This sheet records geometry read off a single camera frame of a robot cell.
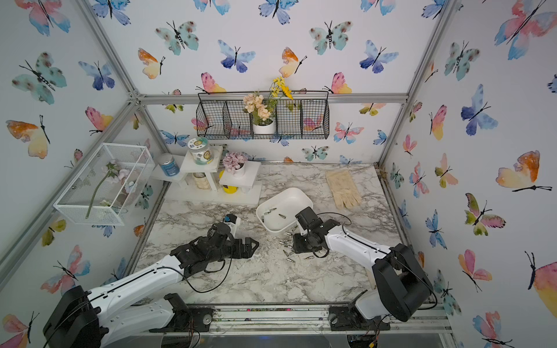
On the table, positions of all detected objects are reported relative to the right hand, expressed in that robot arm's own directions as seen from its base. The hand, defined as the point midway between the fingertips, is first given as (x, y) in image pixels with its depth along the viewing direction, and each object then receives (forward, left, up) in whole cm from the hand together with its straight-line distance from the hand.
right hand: (299, 244), depth 86 cm
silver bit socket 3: (-3, -4, -5) cm, 8 cm away
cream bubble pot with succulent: (+28, +47, +2) cm, 55 cm away
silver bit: (+15, +7, -5) cm, 18 cm away
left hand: (-3, +17, +5) cm, 18 cm away
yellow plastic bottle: (+26, +34, 0) cm, 42 cm away
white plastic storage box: (+17, +10, -5) cm, 20 cm away
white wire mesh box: (+5, +65, +24) cm, 70 cm away
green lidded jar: (+25, +39, +24) cm, 53 cm away
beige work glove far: (+32, -21, -5) cm, 39 cm away
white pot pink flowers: (+24, +27, +20) cm, 41 cm away
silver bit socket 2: (-4, +4, -5) cm, 8 cm away
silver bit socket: (+2, +6, -5) cm, 8 cm away
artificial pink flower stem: (+11, +64, +26) cm, 70 cm away
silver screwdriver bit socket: (+18, +13, -5) cm, 23 cm away
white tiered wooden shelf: (+28, +42, +2) cm, 50 cm away
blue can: (+24, +55, +17) cm, 62 cm away
